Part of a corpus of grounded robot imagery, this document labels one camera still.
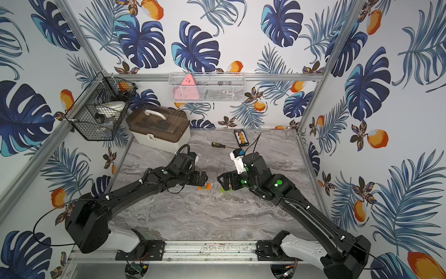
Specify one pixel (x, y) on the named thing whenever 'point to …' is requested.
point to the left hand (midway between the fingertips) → (201, 174)
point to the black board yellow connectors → (241, 138)
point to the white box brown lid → (160, 128)
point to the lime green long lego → (222, 190)
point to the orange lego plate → (208, 187)
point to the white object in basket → (111, 108)
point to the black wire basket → (96, 127)
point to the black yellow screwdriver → (220, 145)
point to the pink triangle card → (186, 91)
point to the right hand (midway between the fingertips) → (227, 174)
